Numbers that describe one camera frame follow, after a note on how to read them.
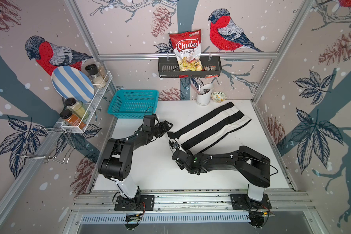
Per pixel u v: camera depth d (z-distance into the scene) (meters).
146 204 0.73
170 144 0.93
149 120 0.76
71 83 0.71
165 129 0.84
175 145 0.76
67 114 0.59
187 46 0.80
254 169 0.46
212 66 0.93
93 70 0.79
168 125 0.88
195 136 0.98
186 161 0.66
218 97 1.23
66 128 0.65
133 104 1.07
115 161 0.48
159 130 0.84
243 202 0.72
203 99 1.14
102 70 0.85
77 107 0.64
